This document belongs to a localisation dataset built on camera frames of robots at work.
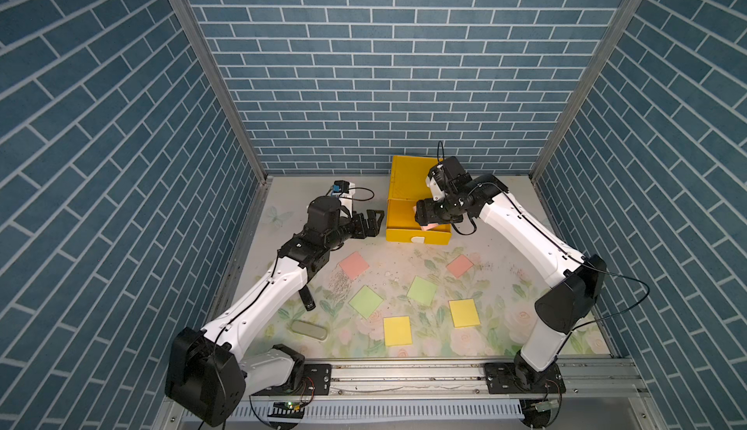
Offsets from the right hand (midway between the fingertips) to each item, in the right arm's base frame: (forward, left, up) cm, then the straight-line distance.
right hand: (428, 217), depth 81 cm
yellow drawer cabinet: (+12, +6, 0) cm, 13 cm away
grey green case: (-27, +31, -19) cm, 45 cm away
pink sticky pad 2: (-6, +22, -21) cm, 31 cm away
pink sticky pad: (-4, 0, 0) cm, 4 cm away
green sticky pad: (-17, +17, -21) cm, 32 cm away
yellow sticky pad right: (-18, -13, -22) cm, 31 cm away
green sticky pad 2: (-12, 0, -22) cm, 25 cm away
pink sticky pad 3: (-2, -13, -24) cm, 27 cm away
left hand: (-3, +14, +3) cm, 14 cm away
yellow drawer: (0, +7, -6) cm, 9 cm away
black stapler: (-17, +36, -24) cm, 46 cm away
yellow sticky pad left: (-25, +6, -23) cm, 34 cm away
